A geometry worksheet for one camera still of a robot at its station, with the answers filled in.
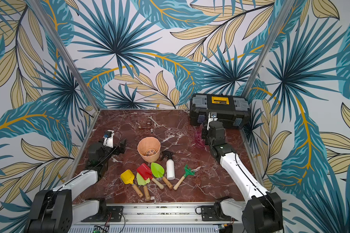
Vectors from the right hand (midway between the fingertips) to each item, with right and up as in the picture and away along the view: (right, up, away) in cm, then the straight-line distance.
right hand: (199, 125), depth 80 cm
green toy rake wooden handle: (-6, -28, +8) cm, 29 cm away
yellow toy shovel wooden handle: (-41, -30, +4) cm, 51 cm away
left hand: (-47, -8, +6) cm, 48 cm away
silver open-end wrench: (-29, +2, +31) cm, 43 cm away
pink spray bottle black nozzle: (+3, -9, +22) cm, 24 cm away
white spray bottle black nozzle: (-16, -24, +7) cm, 30 cm away
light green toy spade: (-32, -32, +3) cm, 45 cm away
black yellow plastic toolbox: (+25, +10, +15) cm, 30 cm away
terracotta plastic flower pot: (-30, -15, +15) cm, 37 cm away
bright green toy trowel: (-24, -28, +7) cm, 37 cm away
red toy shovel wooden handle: (-31, -29, +7) cm, 43 cm away
